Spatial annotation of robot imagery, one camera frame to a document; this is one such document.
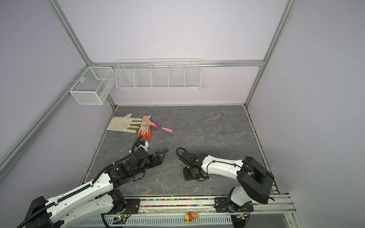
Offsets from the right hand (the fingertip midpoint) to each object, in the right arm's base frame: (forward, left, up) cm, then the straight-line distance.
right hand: (187, 178), depth 82 cm
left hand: (+7, +15, +12) cm, 21 cm away
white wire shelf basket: (+62, +21, +30) cm, 72 cm away
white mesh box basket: (+54, +67, +25) cm, 90 cm away
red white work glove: (+35, +32, +1) cm, 48 cm away
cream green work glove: (+41, +49, -1) cm, 64 cm away
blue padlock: (+19, +15, 0) cm, 24 cm away
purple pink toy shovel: (+37, +21, +1) cm, 43 cm away
